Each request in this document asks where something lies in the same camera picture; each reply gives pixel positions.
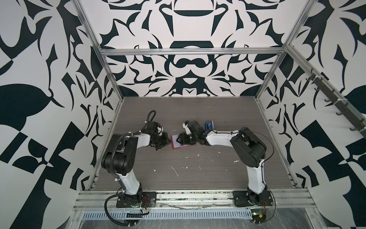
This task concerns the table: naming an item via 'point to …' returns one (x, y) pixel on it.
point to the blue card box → (209, 125)
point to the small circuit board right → (258, 215)
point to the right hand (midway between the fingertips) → (178, 138)
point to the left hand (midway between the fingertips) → (171, 139)
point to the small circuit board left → (134, 215)
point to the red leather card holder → (176, 144)
